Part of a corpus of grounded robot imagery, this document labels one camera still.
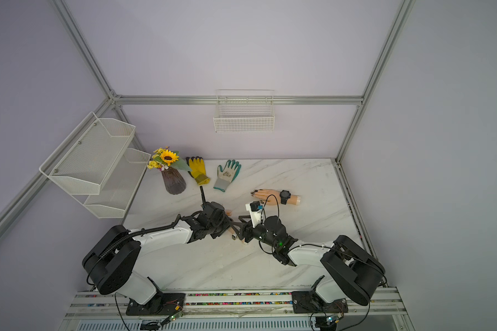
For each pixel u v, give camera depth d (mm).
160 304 685
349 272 435
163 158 857
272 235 640
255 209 715
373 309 733
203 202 820
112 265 439
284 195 992
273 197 1041
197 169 1112
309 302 733
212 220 701
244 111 954
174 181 1014
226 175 1110
